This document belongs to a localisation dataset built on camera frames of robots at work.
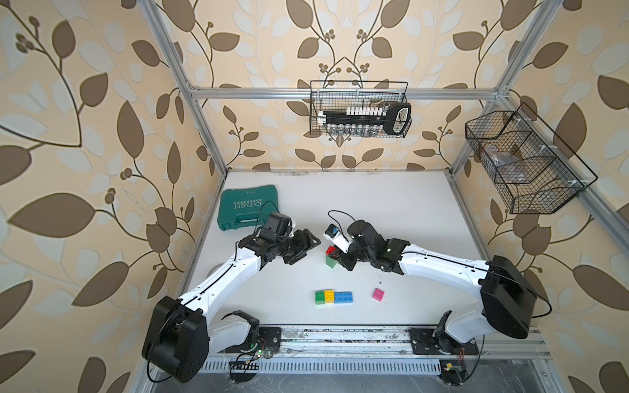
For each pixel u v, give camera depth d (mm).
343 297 823
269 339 740
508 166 693
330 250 814
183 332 408
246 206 1018
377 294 824
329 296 805
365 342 753
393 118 843
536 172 721
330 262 896
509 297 424
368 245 626
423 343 733
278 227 644
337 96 912
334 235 706
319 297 801
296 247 720
